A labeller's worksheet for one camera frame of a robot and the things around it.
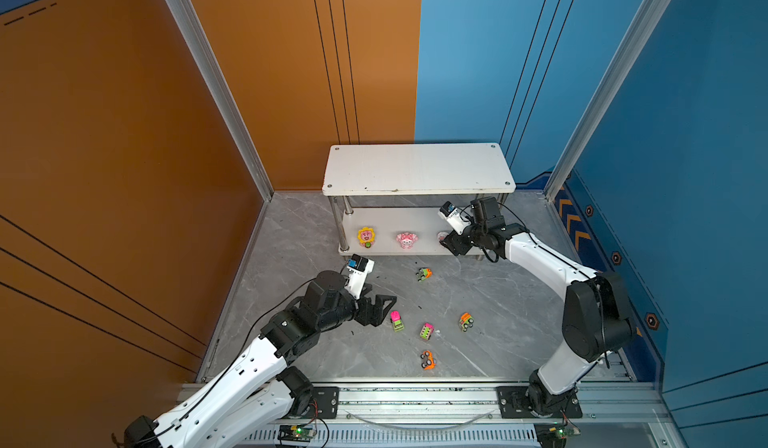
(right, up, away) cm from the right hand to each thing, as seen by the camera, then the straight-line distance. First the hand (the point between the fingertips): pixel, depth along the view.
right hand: (448, 232), depth 91 cm
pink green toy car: (-8, -27, -9) cm, 30 cm away
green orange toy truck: (-8, -13, +2) cm, 15 cm away
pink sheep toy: (-13, -2, 0) cm, 13 cm away
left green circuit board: (-40, -47, -21) cm, 65 cm away
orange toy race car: (-8, -33, -14) cm, 37 cm away
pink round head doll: (-2, -1, +1) cm, 2 cm away
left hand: (-19, -14, -19) cm, 30 cm away
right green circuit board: (+21, -47, -21) cm, 56 cm away
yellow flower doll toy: (-26, -1, +2) cm, 26 cm away
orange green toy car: (+4, -25, -7) cm, 26 cm away
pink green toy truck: (-16, -25, -7) cm, 30 cm away
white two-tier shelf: (-20, +13, +28) cm, 36 cm away
